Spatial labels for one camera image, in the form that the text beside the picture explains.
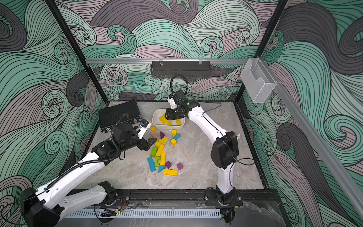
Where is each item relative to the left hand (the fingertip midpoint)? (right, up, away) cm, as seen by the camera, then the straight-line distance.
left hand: (150, 132), depth 74 cm
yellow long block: (+10, -25, +8) cm, 28 cm away
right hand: (+7, +8, +10) cm, 15 cm away
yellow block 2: (+8, +3, +32) cm, 34 cm away
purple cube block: (+9, -21, +10) cm, 25 cm away
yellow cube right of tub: (+12, -4, +24) cm, 27 cm away
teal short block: (+14, -6, +24) cm, 28 cm away
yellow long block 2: (+5, -18, +12) cm, 23 cm away
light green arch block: (+2, -18, +12) cm, 22 cm away
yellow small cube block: (+12, -9, +19) cm, 24 cm away
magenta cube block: (+16, -22, +10) cm, 29 cm away
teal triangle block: (+4, -22, +8) cm, 24 cm away
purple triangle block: (+3, -5, +23) cm, 24 cm away
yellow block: (+3, +5, +32) cm, 33 cm away
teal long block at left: (-1, -21, +11) cm, 24 cm away
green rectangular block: (-1, -14, +14) cm, 20 cm away
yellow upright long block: (+3, -14, +17) cm, 22 cm away
